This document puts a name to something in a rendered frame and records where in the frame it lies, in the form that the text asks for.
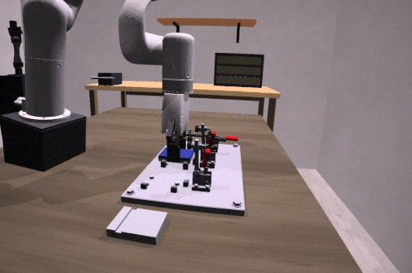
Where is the blue rectangular block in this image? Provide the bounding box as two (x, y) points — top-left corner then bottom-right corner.
(159, 148), (194, 164)

